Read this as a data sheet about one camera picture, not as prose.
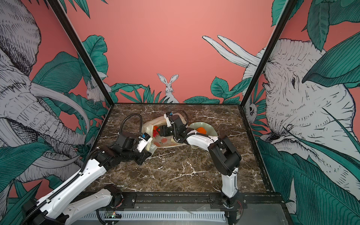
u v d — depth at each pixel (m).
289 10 0.70
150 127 0.76
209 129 0.99
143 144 0.67
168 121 0.74
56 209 0.39
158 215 0.78
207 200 0.73
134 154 0.62
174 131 0.70
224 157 0.50
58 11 0.71
